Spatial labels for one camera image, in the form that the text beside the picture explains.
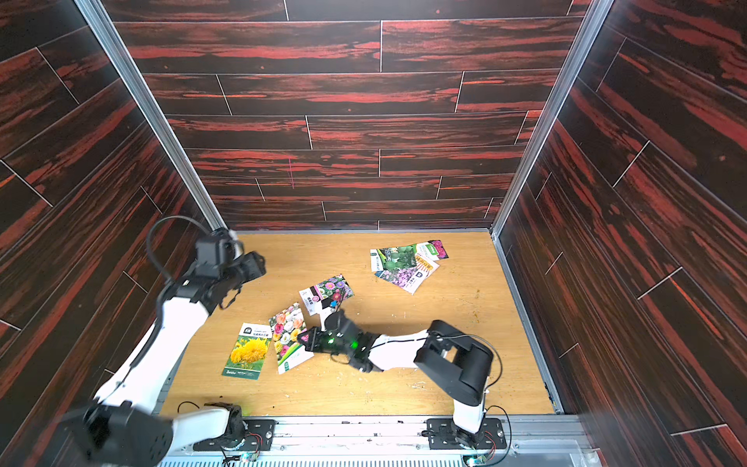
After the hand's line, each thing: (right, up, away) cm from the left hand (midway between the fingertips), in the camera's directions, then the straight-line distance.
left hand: (261, 260), depth 80 cm
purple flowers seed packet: (+43, -7, +22) cm, 49 cm away
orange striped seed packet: (+51, -3, +27) cm, 58 cm away
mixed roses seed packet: (+6, -20, +3) cm, 21 cm away
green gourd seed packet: (+39, +1, +31) cm, 50 cm away
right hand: (+10, -21, +1) cm, 23 cm away
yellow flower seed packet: (-7, -29, +8) cm, 31 cm away
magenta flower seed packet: (+58, +4, +34) cm, 68 cm away
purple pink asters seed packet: (+17, -11, +22) cm, 30 cm away
